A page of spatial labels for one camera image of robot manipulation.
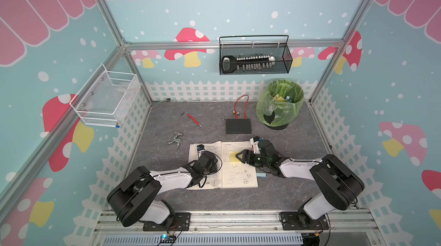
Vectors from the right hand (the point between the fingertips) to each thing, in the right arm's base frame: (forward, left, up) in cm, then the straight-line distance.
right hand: (239, 156), depth 89 cm
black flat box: (+22, -2, -3) cm, 23 cm away
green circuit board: (-34, +33, -7) cm, 48 cm away
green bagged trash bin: (+20, -19, +18) cm, 33 cm away
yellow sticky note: (+1, +4, -2) cm, 4 cm away
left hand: (-3, +13, -4) cm, 14 cm away
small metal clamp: (+17, +37, -3) cm, 41 cm away
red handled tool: (+30, +29, -5) cm, 42 cm away
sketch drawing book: (-8, +3, -3) cm, 9 cm away
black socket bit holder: (+38, +4, +31) cm, 49 cm away
